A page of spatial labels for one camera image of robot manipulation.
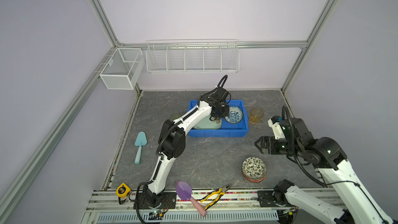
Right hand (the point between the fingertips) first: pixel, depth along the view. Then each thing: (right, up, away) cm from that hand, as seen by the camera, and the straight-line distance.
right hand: (264, 144), depth 66 cm
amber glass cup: (+9, +11, +37) cm, 39 cm away
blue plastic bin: (-12, +1, +30) cm, 32 cm away
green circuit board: (-49, -35, +6) cm, 61 cm away
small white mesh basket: (-80, +41, +36) cm, 97 cm away
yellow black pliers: (-17, -26, +9) cm, 32 cm away
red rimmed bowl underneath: (-2, -19, +6) cm, 20 cm away
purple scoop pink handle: (-36, -26, +11) cm, 46 cm away
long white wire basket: (-34, +48, +32) cm, 67 cm away
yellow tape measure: (-66, -25, +9) cm, 71 cm away
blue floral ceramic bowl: (-7, +11, +27) cm, 30 cm away
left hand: (-12, +11, +24) cm, 28 cm away
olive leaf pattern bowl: (-1, -15, +11) cm, 19 cm away
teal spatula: (-66, -5, +30) cm, 72 cm away
